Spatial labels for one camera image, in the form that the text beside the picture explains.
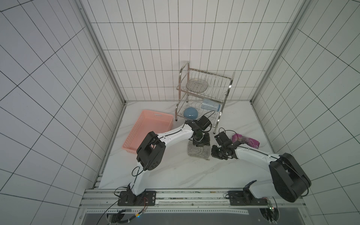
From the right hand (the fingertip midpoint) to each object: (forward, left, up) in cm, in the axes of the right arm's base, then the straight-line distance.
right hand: (207, 153), depth 89 cm
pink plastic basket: (+22, +44, +3) cm, 49 cm away
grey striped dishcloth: (+1, +3, +1) cm, 3 cm away
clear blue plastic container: (+36, -4, +8) cm, 37 cm away
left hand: (+1, +2, +7) cm, 8 cm away
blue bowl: (+29, +12, +6) cm, 32 cm away
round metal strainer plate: (+37, +8, +27) cm, 46 cm away
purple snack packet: (+7, -27, +6) cm, 28 cm away
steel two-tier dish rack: (+28, +6, +27) cm, 39 cm away
